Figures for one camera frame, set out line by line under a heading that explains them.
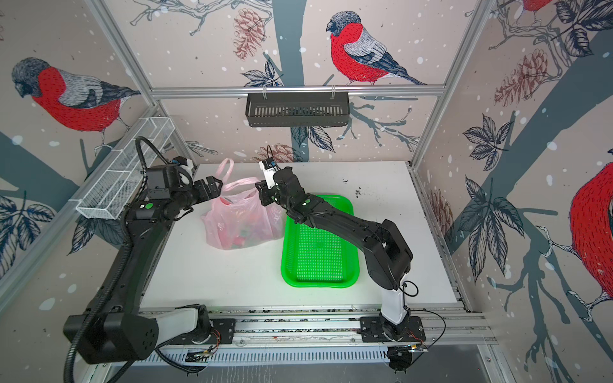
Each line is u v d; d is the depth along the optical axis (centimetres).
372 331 73
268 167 69
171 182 57
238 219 83
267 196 72
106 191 72
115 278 41
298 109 105
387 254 48
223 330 73
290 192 62
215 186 70
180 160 68
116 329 37
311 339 73
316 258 90
